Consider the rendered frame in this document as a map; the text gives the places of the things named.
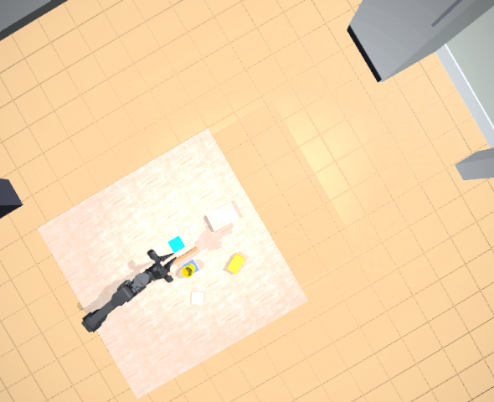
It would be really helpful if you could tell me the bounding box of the yellow rectangular block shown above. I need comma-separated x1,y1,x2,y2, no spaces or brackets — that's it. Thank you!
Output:
227,253,245,274

